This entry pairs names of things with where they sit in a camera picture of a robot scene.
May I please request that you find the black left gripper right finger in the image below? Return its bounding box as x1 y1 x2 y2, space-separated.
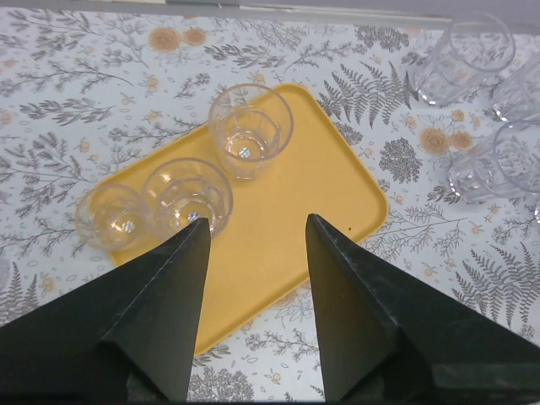
305 214 539 404

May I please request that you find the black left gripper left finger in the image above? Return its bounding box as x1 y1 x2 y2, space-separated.
1 219 211 404

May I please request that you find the clear drinking glass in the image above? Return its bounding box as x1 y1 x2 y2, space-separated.
141 158 234 240

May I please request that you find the yellow plastic tray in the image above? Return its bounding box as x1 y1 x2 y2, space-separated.
98 85 388 355

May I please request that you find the floral patterned table mat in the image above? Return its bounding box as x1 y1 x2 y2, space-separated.
0 8 540 405

